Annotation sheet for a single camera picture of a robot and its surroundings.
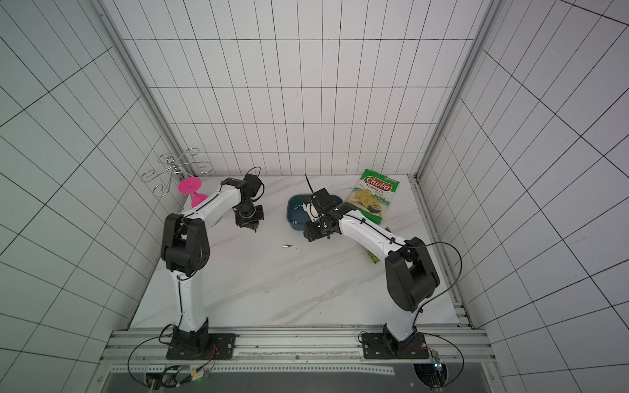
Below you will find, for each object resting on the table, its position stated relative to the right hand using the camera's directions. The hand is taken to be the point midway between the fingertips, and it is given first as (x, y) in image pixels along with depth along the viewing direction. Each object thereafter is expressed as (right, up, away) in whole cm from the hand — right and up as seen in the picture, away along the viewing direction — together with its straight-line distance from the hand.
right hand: (302, 233), depth 87 cm
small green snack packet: (+27, -10, +2) cm, 29 cm away
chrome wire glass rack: (-44, +23, -2) cm, 49 cm away
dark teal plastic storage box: (-3, +5, +16) cm, 17 cm away
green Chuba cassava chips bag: (+32, +14, +24) cm, 42 cm away
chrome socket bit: (-6, -6, +8) cm, 12 cm away
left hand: (-19, +1, +7) cm, 20 cm away
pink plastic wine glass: (-37, +17, -9) cm, 41 cm away
